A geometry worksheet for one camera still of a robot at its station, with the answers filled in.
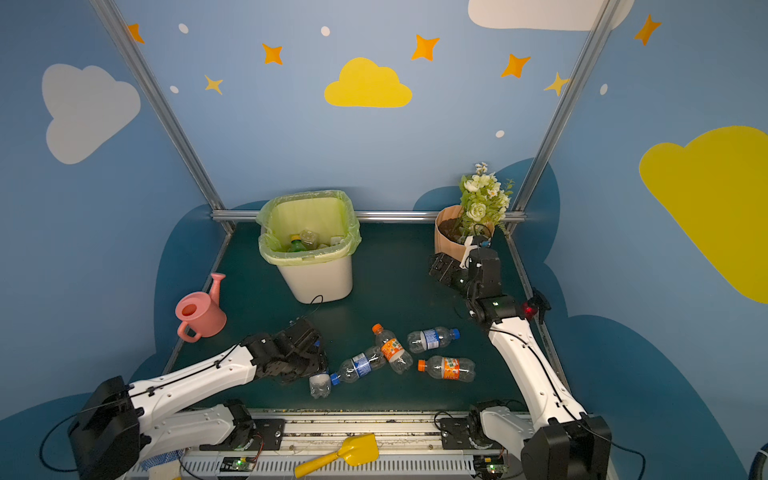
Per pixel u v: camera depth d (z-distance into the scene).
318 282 0.94
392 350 0.84
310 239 0.98
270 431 0.75
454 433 0.75
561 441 0.40
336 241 0.98
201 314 0.84
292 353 0.64
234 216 1.18
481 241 0.69
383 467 0.78
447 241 0.95
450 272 0.69
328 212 0.95
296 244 0.93
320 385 0.79
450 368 0.80
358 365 0.81
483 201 0.88
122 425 0.40
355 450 0.72
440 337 0.87
